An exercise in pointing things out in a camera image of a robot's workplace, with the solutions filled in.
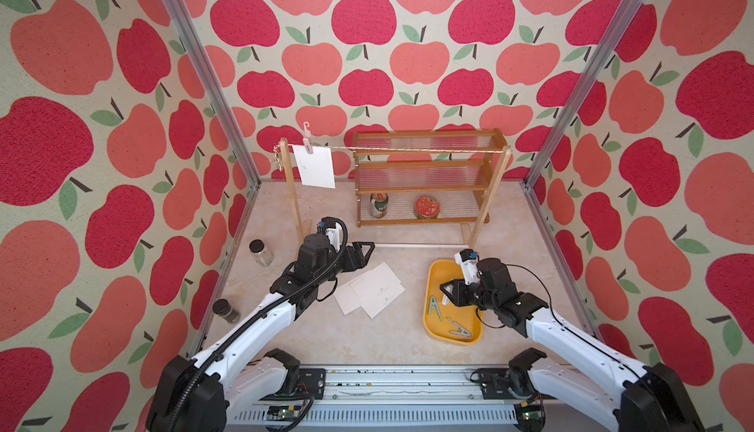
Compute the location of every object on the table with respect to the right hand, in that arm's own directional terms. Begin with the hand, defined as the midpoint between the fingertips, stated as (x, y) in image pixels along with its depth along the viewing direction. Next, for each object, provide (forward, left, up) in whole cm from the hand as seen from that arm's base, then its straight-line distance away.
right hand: (445, 291), depth 84 cm
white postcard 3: (+4, +21, -7) cm, 22 cm away
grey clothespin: (-9, -5, -6) cm, 12 cm away
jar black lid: (-12, +61, +4) cm, 62 cm away
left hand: (+3, +23, +12) cm, 26 cm away
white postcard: (-2, +29, -7) cm, 30 cm away
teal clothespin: (-5, +3, +1) cm, 6 cm away
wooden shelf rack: (+57, +5, -7) cm, 58 cm away
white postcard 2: (-4, +21, -7) cm, 22 cm away
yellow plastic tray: (-7, 0, -6) cm, 9 cm away
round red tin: (+34, +5, -3) cm, 34 cm away
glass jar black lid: (+6, +57, +1) cm, 58 cm away
